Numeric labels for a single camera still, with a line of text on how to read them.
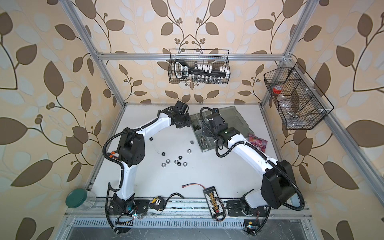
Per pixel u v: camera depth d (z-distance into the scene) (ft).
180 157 3.01
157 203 2.42
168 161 2.97
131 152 1.82
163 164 2.92
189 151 3.08
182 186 2.65
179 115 2.42
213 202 2.47
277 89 2.87
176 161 2.97
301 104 2.41
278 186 1.35
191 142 3.24
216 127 2.03
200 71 2.73
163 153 3.07
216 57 2.99
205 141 3.23
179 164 2.92
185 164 2.92
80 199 2.23
